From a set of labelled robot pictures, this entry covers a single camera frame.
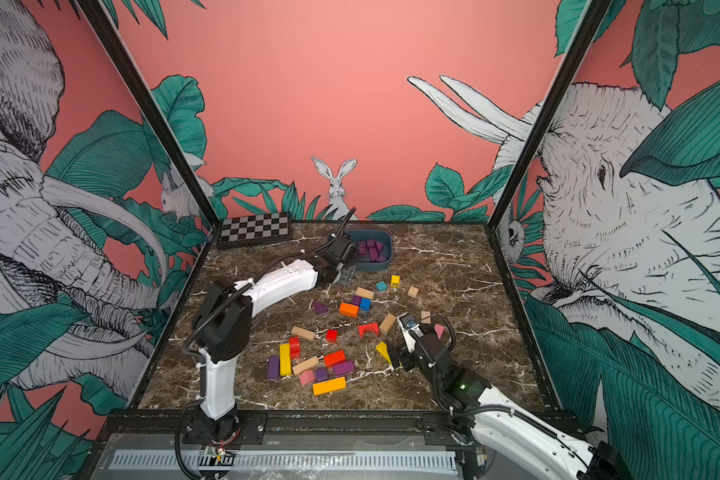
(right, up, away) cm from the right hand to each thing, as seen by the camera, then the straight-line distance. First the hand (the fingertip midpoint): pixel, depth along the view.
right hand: (399, 328), depth 81 cm
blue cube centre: (-10, +4, +14) cm, 18 cm away
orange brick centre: (-15, +2, +14) cm, 21 cm away
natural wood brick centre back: (-10, +8, +17) cm, 21 cm away
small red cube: (-20, -4, +8) cm, 22 cm away
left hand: (-17, +18, +14) cm, 28 cm away
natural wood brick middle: (-29, -4, +9) cm, 30 cm away
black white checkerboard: (-55, +30, +33) cm, 71 cm away
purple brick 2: (-16, -12, +2) cm, 20 cm away
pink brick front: (-26, -14, 0) cm, 29 cm away
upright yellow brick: (-33, -10, +3) cm, 34 cm away
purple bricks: (-25, +3, +14) cm, 29 cm away
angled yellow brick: (-4, -8, +6) cm, 10 cm away
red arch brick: (-9, -2, +9) cm, 13 cm away
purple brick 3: (-36, -12, +2) cm, 38 cm away
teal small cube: (-4, +9, +20) cm, 22 cm away
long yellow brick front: (-20, -15, -1) cm, 25 cm away
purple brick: (-6, +22, +29) cm, 37 cm away
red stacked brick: (-30, -8, +6) cm, 32 cm away
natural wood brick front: (-26, -11, +2) cm, 28 cm away
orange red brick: (-18, -10, +4) cm, 21 cm away
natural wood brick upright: (-3, -1, +9) cm, 10 cm away
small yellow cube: (+1, +11, +20) cm, 23 cm away
